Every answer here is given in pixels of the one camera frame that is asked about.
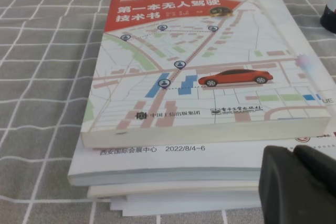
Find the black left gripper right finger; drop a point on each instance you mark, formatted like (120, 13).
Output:
(320, 165)

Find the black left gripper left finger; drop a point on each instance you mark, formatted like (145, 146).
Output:
(289, 193)

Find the black mesh pen holder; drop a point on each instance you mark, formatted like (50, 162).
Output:
(328, 18)

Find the lower stacked white magazines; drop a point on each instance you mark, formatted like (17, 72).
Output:
(145, 199)

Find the red and white map book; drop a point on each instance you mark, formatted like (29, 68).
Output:
(183, 77)

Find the grey checkered tablecloth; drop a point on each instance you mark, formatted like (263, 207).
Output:
(48, 53)

